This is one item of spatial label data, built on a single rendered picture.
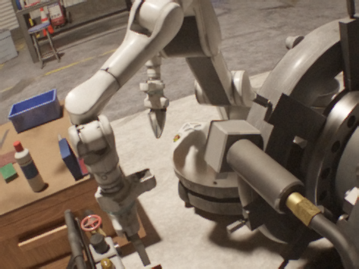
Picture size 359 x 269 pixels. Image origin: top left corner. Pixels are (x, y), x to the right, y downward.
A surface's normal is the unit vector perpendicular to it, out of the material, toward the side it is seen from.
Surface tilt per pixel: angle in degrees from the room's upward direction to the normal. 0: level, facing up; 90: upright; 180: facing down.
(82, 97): 37
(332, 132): 45
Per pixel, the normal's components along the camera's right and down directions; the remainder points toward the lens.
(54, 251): 0.39, 0.42
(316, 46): -0.23, -0.31
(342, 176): -0.90, 0.15
